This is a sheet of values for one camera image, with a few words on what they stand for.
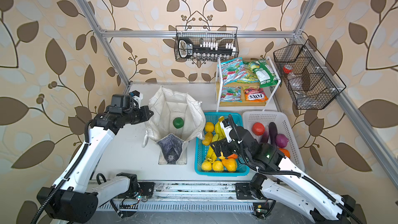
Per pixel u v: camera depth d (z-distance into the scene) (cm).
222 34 91
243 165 76
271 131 91
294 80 71
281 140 81
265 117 93
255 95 89
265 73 74
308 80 79
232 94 89
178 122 94
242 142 48
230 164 77
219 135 89
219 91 78
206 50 83
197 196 74
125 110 59
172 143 74
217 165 79
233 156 60
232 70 75
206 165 77
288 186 46
